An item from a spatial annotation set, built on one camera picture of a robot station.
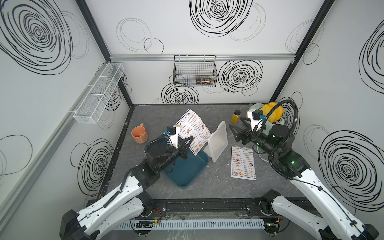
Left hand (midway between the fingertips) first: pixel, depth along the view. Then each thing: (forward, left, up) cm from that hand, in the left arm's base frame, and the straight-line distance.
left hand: (192, 138), depth 67 cm
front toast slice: (+27, -44, -6) cm, 52 cm away
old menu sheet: (+1, -31, -28) cm, 42 cm away
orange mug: (+18, +36, -26) cm, 48 cm away
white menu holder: (+18, -17, -32) cm, 41 cm away
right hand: (+4, -19, +8) cm, 21 cm away
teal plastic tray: (-5, +5, -28) cm, 29 cm away
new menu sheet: (+5, +1, +4) cm, 6 cm away
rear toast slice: (+24, -51, -6) cm, 57 cm away
